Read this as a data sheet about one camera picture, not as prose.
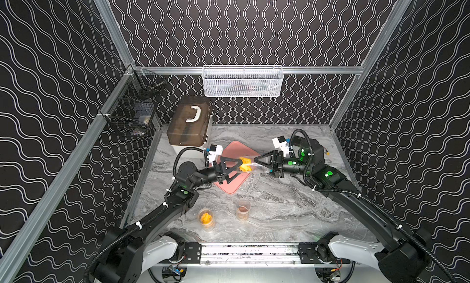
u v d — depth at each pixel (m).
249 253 0.76
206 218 0.77
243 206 0.85
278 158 0.60
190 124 0.95
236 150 1.09
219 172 0.61
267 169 0.63
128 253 0.40
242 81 1.26
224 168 0.60
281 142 0.66
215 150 0.68
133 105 0.93
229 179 0.71
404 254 0.38
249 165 0.63
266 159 0.63
